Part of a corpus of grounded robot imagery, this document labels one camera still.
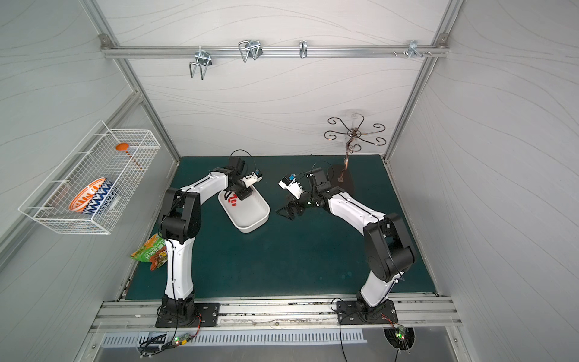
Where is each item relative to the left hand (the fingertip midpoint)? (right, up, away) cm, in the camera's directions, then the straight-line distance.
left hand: (248, 190), depth 104 cm
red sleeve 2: (-6, -7, -3) cm, 9 cm away
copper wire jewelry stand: (+46, +23, -18) cm, 54 cm away
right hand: (+18, -4, -18) cm, 25 cm away
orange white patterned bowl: (-39, -1, -42) cm, 57 cm away
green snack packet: (-31, -22, -20) cm, 43 cm away
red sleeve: (-7, -4, -2) cm, 8 cm away
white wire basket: (-39, +14, -26) cm, 49 cm away
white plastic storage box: (+3, -10, -9) cm, 13 cm away
